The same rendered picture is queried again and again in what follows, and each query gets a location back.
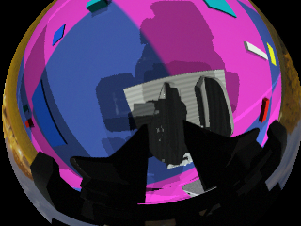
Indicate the cyan flat plate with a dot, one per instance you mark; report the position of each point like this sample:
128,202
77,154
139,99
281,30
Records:
220,5

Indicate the small blue flat plate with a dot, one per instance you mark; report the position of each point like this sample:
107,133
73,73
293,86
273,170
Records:
58,34

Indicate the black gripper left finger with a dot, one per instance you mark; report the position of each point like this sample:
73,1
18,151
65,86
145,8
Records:
128,166

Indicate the red rectangular bar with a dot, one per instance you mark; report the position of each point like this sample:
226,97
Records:
29,123

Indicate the blue flat square plate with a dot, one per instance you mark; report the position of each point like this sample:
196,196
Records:
45,117

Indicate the red rectangular block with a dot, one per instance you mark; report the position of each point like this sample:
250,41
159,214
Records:
264,106

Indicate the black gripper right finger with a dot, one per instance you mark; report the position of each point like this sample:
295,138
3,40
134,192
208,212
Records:
211,152

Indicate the yellow rectangular block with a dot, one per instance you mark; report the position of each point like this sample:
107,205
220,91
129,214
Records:
271,54

